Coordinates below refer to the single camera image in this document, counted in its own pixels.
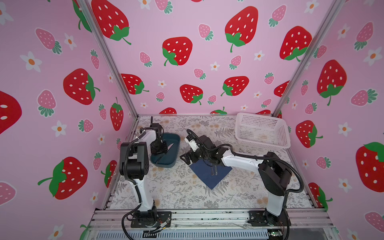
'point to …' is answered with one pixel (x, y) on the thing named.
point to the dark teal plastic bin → (169, 159)
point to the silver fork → (216, 170)
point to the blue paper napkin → (204, 169)
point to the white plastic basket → (263, 131)
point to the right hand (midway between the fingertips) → (185, 152)
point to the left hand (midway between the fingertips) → (164, 152)
